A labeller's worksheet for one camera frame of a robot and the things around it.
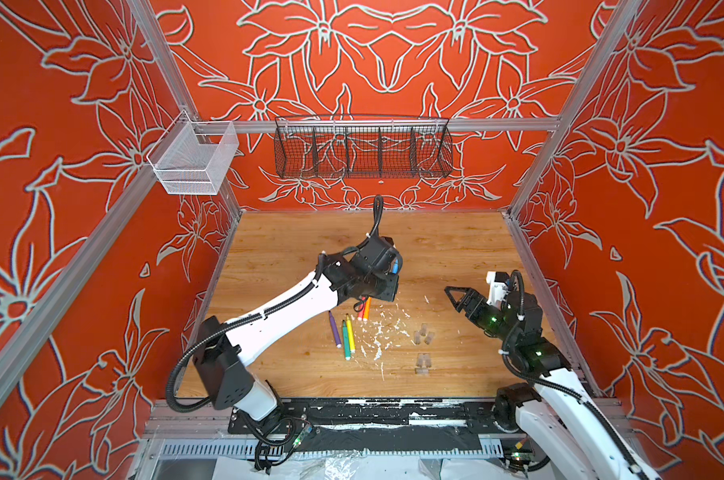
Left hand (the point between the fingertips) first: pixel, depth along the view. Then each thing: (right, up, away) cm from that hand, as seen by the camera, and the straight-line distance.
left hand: (393, 282), depth 75 cm
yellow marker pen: (-11, -19, +11) cm, 24 cm away
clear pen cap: (+11, -16, +13) cm, 23 cm away
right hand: (+15, -3, +1) cm, 15 cm away
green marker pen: (-13, -20, +9) cm, 25 cm away
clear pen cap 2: (+12, -19, +11) cm, 25 cm away
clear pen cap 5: (+8, -25, +5) cm, 27 cm away
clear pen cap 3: (+9, -18, +12) cm, 24 cm away
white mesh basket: (-63, +38, +21) cm, 77 cm away
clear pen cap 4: (+10, -23, +7) cm, 26 cm away
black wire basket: (-10, +43, +26) cm, 51 cm away
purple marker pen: (-16, -16, +13) cm, 26 cm away
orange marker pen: (-6, -12, +17) cm, 21 cm away
